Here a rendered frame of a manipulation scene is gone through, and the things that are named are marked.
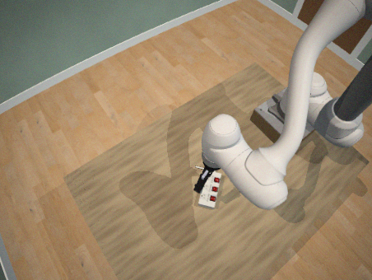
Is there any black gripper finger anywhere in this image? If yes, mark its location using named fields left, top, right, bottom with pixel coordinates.
left=193, top=166, right=214, bottom=194

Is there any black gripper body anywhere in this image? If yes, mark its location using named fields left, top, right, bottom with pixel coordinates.
left=202, top=161, right=220, bottom=174

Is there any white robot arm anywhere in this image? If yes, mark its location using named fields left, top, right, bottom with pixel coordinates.
left=202, top=0, right=372, bottom=210

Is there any white power strip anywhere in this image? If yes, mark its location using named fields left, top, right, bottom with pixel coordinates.
left=198, top=171, right=221, bottom=209

